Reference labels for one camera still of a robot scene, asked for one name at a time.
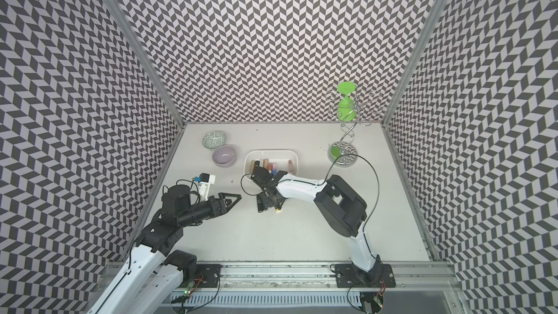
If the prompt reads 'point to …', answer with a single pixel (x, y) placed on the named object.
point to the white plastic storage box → (280, 156)
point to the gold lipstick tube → (252, 166)
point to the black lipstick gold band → (256, 163)
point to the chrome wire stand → (344, 152)
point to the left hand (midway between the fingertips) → (235, 202)
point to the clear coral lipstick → (269, 168)
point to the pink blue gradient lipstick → (275, 168)
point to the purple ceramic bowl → (224, 156)
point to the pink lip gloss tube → (290, 166)
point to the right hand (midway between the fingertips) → (275, 201)
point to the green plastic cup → (346, 109)
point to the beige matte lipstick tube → (266, 163)
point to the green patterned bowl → (213, 139)
